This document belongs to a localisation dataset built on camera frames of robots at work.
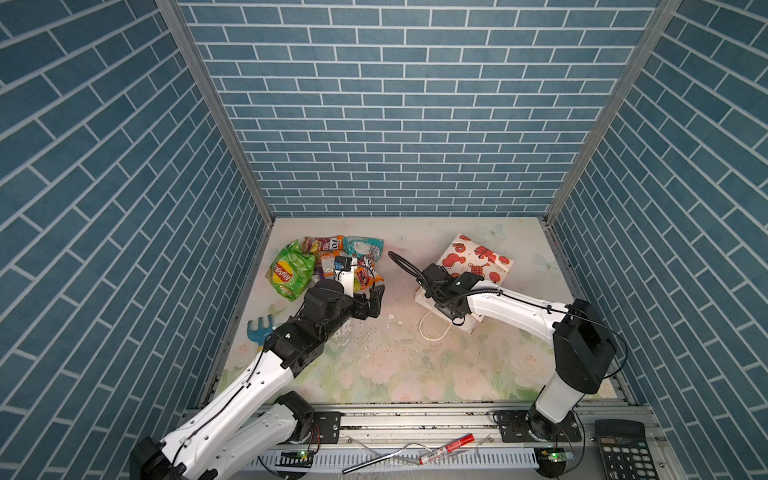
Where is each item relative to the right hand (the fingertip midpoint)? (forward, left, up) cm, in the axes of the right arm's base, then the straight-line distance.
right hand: (453, 292), depth 88 cm
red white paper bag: (+12, -4, +3) cm, 13 cm away
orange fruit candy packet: (+8, +28, -5) cm, 30 cm away
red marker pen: (-36, -2, -9) cm, 38 cm away
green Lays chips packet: (+4, +52, 0) cm, 52 cm away
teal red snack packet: (+19, +31, -3) cm, 36 cm away
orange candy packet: (+20, +51, -5) cm, 55 cm away
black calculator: (-35, -40, -9) cm, 54 cm away
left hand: (-8, +23, +14) cm, 28 cm away
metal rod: (-44, +25, -9) cm, 51 cm away
